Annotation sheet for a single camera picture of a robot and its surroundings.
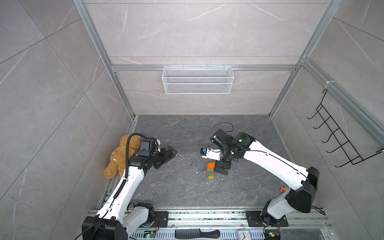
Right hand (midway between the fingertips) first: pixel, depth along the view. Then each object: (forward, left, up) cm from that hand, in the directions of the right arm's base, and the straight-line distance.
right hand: (220, 160), depth 75 cm
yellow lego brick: (-3, +4, -16) cm, 17 cm away
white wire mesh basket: (+55, +10, +12) cm, 57 cm away
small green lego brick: (-3, +4, -13) cm, 14 cm away
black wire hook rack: (-2, -54, +12) cm, 56 cm away
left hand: (+5, +25, -2) cm, 26 cm away
